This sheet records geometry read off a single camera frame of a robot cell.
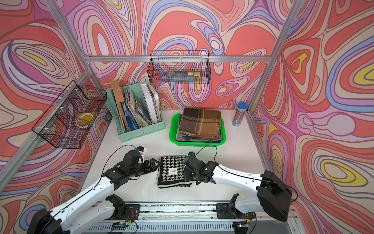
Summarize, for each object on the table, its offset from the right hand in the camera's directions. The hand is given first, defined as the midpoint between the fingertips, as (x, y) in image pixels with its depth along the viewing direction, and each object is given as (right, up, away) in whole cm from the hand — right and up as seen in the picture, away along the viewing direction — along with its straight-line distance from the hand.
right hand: (187, 179), depth 80 cm
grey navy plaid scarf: (-5, +22, +13) cm, 26 cm away
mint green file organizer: (-33, +39, +10) cm, 52 cm away
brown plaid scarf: (+9, +31, +13) cm, 35 cm away
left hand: (-17, +8, 0) cm, 19 cm away
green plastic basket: (-10, +27, +21) cm, 35 cm away
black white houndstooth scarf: (-10, +3, +2) cm, 10 cm away
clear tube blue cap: (+36, +38, +19) cm, 56 cm away
